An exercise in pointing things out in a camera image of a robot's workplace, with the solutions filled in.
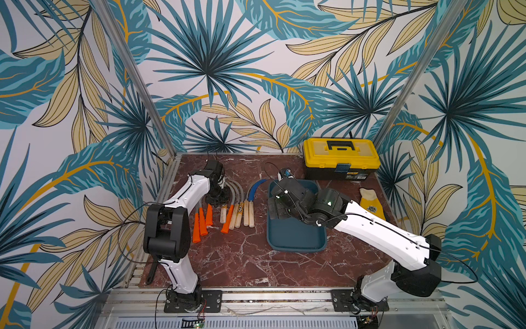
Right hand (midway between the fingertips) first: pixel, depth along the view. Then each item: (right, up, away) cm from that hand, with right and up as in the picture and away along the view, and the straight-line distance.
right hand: (280, 201), depth 69 cm
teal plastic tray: (+8, -17, +20) cm, 28 cm away
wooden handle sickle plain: (-19, -7, +26) cm, 33 cm away
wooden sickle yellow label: (-23, -8, +18) cm, 30 cm away
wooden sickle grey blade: (-14, -7, +26) cm, 30 cm away
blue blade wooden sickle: (-11, -9, +25) cm, 29 cm away
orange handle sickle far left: (-34, -17, +17) cm, 42 cm away
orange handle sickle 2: (-22, -13, +20) cm, 33 cm away
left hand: (-22, -4, +21) cm, 31 cm away
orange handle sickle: (-31, -10, +25) cm, 41 cm away
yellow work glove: (+46, -4, +31) cm, 55 cm away
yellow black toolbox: (+30, +16, +26) cm, 42 cm away
